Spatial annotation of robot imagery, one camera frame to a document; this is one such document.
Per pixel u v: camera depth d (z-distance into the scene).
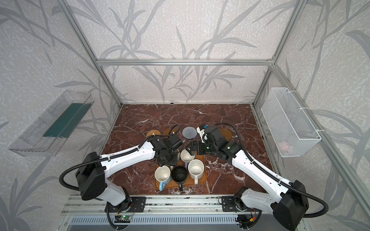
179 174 0.82
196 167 0.84
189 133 1.02
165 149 0.59
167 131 1.02
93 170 0.42
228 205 0.72
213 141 0.59
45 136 0.63
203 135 0.67
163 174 0.82
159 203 0.75
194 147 0.66
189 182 0.79
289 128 0.62
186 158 0.89
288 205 0.37
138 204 0.74
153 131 1.04
